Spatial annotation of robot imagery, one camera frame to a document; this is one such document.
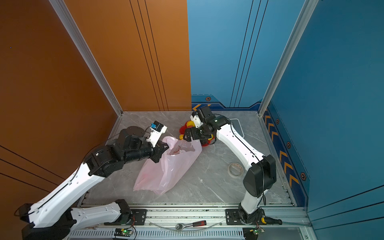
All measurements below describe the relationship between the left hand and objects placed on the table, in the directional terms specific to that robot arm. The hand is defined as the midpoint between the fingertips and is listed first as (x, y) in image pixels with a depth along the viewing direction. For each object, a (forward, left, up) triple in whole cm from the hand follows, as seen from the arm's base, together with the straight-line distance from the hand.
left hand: (170, 144), depth 63 cm
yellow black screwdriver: (-23, -47, -29) cm, 60 cm away
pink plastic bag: (-11, +3, -8) cm, 14 cm away
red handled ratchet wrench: (-26, -4, -30) cm, 40 cm away
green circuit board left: (-28, +23, -34) cm, 50 cm away
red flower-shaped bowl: (+32, -6, -25) cm, 41 cm away
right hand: (+13, -8, -12) cm, 19 cm away
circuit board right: (-28, -38, -34) cm, 58 cm away
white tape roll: (+3, -35, -32) cm, 48 cm away
